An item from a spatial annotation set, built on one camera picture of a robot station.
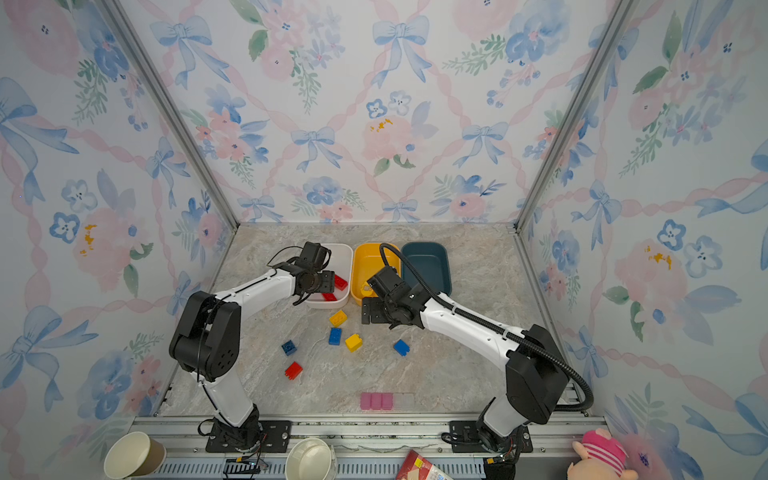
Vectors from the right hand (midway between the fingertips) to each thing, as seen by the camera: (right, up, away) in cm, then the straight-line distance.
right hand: (376, 310), depth 83 cm
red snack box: (+9, -32, -15) cm, 37 cm away
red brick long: (-13, +6, +17) cm, 22 cm away
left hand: (-18, +8, +13) cm, 23 cm away
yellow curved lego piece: (-3, +3, +15) cm, 16 cm away
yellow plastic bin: (-5, +13, +26) cm, 29 cm away
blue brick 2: (+7, -12, +7) cm, 16 cm away
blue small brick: (-26, -12, +4) cm, 28 cm away
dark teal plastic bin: (+19, +14, +26) cm, 35 cm away
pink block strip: (0, -23, -4) cm, 23 cm away
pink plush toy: (+51, -30, -17) cm, 62 cm away
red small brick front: (-23, -17, +1) cm, 29 cm away
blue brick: (-13, -10, +7) cm, 18 cm away
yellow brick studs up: (-12, -5, +11) cm, 18 cm away
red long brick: (-16, +2, +15) cm, 22 cm away
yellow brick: (-7, -11, +5) cm, 14 cm away
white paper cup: (-15, -34, -11) cm, 39 cm away
